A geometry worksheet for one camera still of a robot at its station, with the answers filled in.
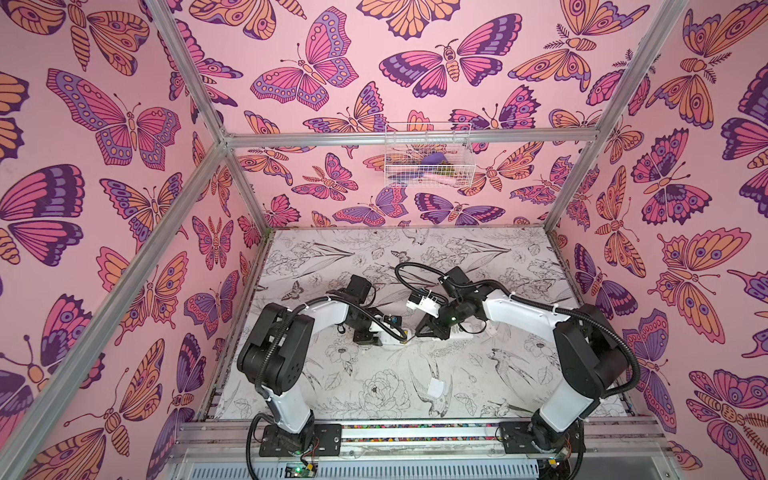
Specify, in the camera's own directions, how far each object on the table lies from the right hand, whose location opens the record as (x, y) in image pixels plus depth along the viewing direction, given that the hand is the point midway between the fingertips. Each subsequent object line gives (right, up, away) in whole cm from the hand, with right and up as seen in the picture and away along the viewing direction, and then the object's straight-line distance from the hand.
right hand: (419, 326), depth 85 cm
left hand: (-11, -2, +8) cm, 14 cm away
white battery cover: (+4, -16, -3) cm, 17 cm away
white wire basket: (-4, +56, +10) cm, 57 cm away
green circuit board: (-30, -32, -13) cm, 46 cm away
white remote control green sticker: (+9, 0, -9) cm, 12 cm away
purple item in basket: (+6, +52, +11) cm, 53 cm away
